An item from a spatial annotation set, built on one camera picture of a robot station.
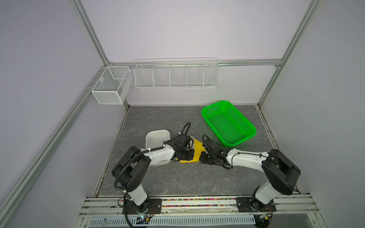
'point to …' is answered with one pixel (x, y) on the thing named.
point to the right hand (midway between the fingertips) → (200, 160)
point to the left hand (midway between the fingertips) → (193, 158)
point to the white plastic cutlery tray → (158, 147)
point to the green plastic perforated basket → (229, 126)
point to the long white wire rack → (177, 72)
